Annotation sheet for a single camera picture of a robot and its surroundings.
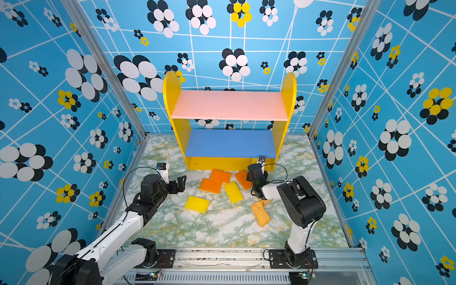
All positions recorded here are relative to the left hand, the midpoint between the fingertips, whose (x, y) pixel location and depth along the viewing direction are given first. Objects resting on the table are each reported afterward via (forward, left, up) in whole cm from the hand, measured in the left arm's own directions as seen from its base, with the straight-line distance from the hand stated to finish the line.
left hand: (179, 175), depth 85 cm
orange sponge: (+8, -19, -12) cm, 24 cm away
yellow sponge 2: (-9, -8, -13) cm, 18 cm away
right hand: (+11, -40, -10) cm, 42 cm away
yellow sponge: (-2, -26, -14) cm, 30 cm away
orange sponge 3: (+2, -14, -14) cm, 20 cm away
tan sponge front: (-16, -40, -11) cm, 44 cm away
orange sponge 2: (+7, -31, -12) cm, 34 cm away
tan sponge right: (-9, -42, -11) cm, 44 cm away
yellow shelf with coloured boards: (+45, -23, -12) cm, 52 cm away
